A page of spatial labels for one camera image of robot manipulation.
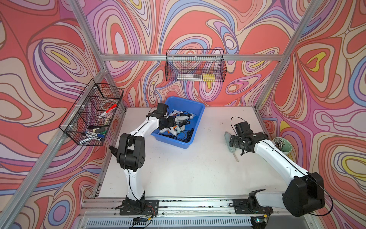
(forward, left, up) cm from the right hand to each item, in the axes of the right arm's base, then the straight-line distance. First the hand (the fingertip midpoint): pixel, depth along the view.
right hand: (240, 147), depth 84 cm
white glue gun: (+30, +35, -6) cm, 47 cm away
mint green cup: (-3, -21, +7) cm, 22 cm away
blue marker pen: (-1, +75, +20) cm, 78 cm away
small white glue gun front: (+19, +49, -6) cm, 53 cm away
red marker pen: (+14, +73, +22) cm, 78 cm away
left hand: (+20, +42, 0) cm, 46 cm away
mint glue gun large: (+3, +3, -7) cm, 8 cm away
